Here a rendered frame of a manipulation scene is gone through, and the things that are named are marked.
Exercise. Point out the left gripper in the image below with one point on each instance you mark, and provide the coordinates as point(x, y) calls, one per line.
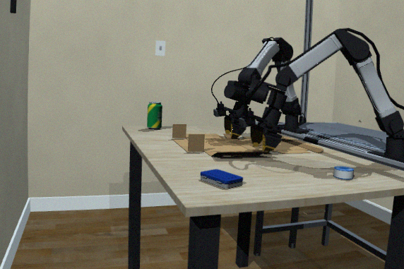
point(267, 129)

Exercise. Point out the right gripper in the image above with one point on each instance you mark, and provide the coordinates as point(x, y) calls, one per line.
point(231, 122)

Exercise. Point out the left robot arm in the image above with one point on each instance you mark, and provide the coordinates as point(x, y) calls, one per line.
point(357, 52)

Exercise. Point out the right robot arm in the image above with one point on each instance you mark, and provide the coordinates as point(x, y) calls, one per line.
point(238, 90)

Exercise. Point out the green and yellow drink can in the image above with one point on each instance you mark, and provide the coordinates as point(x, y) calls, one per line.
point(154, 121)

